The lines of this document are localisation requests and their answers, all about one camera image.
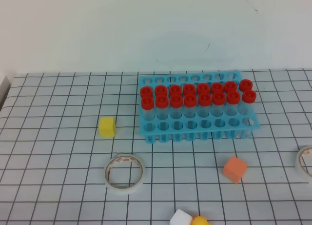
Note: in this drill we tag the left white tape roll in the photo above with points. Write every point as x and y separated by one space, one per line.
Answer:
124 190

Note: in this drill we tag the blue test tube rack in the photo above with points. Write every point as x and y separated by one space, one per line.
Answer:
217 115

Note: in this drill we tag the clear tube red cap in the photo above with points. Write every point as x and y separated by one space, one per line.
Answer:
246 105

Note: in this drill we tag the orange foam cube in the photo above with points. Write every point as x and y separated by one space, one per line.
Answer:
234 169

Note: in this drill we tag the yellow foam cube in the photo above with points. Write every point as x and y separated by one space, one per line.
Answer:
107 126

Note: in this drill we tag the red capped tube in rack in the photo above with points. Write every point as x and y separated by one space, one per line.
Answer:
147 104
161 90
146 91
189 89
176 104
175 89
190 102
216 87
202 88
162 104
230 86
245 85

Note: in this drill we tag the white checkered grid cloth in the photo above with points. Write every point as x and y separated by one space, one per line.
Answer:
52 156

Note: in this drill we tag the white foam cube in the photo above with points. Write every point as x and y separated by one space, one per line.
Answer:
181 218

